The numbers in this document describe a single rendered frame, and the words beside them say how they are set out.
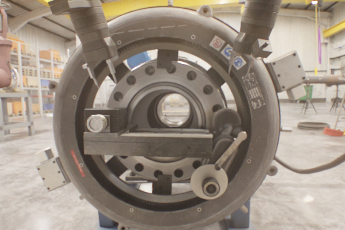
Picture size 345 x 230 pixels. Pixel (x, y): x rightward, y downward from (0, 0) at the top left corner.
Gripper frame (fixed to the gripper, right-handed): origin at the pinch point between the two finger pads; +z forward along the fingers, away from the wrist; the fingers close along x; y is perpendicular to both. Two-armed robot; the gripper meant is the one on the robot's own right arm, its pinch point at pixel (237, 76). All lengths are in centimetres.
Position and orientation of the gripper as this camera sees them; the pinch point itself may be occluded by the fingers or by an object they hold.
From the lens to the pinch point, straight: 54.1
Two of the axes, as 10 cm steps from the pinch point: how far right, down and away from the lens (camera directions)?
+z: -1.3, 8.7, 4.7
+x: 9.9, 0.7, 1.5
